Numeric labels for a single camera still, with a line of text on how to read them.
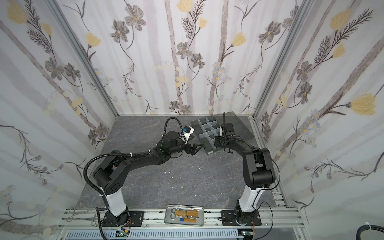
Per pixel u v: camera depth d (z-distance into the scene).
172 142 0.69
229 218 0.74
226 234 0.70
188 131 0.76
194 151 0.78
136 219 0.73
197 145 0.77
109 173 0.49
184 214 0.75
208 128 1.11
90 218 0.75
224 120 0.84
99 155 0.48
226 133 0.77
